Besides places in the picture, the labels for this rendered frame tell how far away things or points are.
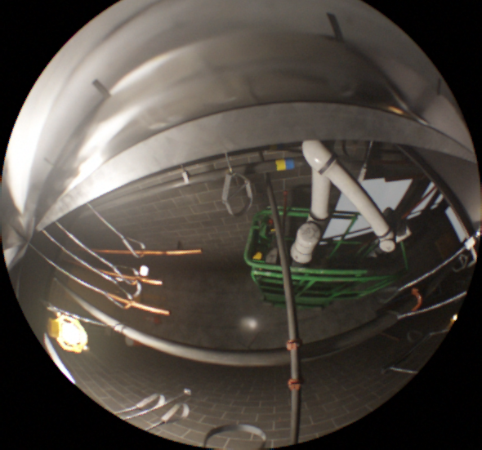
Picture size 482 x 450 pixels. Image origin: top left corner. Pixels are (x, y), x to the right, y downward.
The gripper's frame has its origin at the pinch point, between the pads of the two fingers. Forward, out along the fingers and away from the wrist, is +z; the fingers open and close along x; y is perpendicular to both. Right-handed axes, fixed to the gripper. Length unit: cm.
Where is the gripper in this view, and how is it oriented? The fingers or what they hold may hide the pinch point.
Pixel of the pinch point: (371, 249)
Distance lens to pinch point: 115.8
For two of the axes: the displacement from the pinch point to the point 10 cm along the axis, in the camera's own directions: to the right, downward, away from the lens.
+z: -0.7, 5.3, 8.5
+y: 6.2, 6.9, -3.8
